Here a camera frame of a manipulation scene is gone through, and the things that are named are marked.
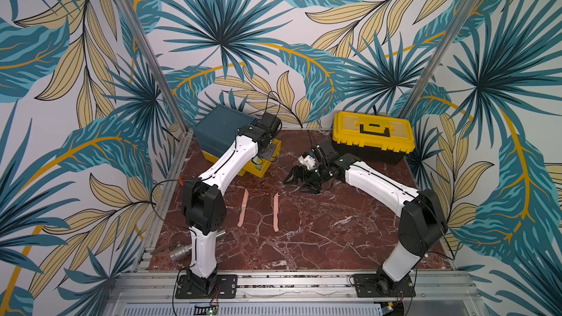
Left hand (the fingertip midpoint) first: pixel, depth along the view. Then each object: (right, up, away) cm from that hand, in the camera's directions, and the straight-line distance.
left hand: (259, 151), depth 88 cm
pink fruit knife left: (-7, -20, +7) cm, 22 cm away
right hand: (+12, -13, -6) cm, 19 cm away
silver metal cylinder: (-26, -35, -13) cm, 45 cm away
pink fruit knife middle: (+6, -25, +3) cm, 26 cm away
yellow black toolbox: (+48, +7, +7) cm, 49 cm away
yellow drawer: (-4, -8, +4) cm, 10 cm away
